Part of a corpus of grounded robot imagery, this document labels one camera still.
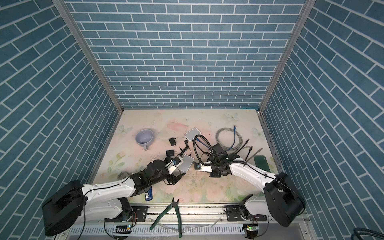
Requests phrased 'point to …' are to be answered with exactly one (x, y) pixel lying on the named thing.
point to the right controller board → (252, 230)
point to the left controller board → (123, 229)
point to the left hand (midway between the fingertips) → (180, 166)
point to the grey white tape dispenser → (122, 175)
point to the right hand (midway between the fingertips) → (206, 165)
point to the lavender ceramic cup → (144, 137)
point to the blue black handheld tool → (148, 194)
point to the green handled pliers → (174, 205)
